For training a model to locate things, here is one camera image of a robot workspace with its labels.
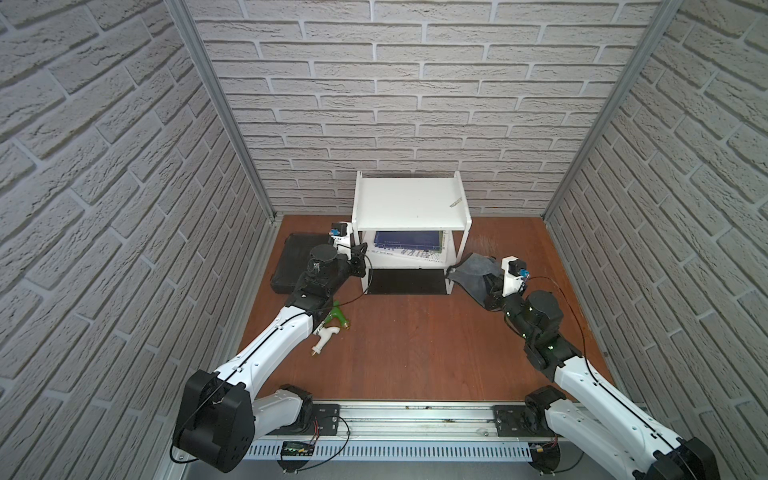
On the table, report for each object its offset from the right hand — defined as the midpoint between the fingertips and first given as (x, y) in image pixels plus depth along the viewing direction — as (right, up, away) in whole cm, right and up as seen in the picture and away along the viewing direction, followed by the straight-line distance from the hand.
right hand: (486, 270), depth 77 cm
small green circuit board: (-49, -44, -5) cm, 66 cm away
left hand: (-36, +9, +3) cm, 37 cm away
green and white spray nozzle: (-45, -20, +10) cm, 50 cm away
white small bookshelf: (-20, +17, -2) cm, 27 cm away
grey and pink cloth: (-5, -1, -1) cm, 5 cm away
